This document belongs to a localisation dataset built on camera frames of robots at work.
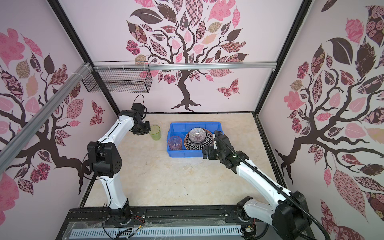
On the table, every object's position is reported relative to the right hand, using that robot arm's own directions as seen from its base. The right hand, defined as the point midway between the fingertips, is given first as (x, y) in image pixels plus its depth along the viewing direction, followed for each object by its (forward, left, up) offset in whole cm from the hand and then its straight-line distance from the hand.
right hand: (210, 148), depth 82 cm
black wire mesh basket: (+65, +70, +3) cm, 95 cm away
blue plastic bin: (+24, +19, -13) cm, 33 cm away
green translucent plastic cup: (+19, +37, -10) cm, 43 cm away
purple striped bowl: (+15, +7, -8) cm, 18 cm away
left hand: (+14, +40, -3) cm, 42 cm away
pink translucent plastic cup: (+10, +22, -9) cm, 25 cm away
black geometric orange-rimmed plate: (+12, 0, -11) cm, 16 cm away
